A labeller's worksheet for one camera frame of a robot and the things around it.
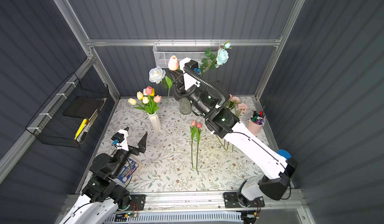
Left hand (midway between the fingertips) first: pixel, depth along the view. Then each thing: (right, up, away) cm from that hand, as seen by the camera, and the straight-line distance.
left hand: (136, 132), depth 66 cm
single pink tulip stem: (+25, -2, +35) cm, 43 cm away
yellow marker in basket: (-29, +2, +4) cm, 29 cm away
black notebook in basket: (-32, +12, +11) cm, 36 cm away
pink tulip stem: (+29, -5, +32) cm, 43 cm away
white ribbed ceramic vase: (+2, +3, +26) cm, 26 cm away
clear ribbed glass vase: (+19, +13, +42) cm, 48 cm away
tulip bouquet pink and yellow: (0, +15, +13) cm, 20 cm away
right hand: (+20, +24, -17) cm, 35 cm away
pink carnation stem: (+45, -11, +27) cm, 54 cm away
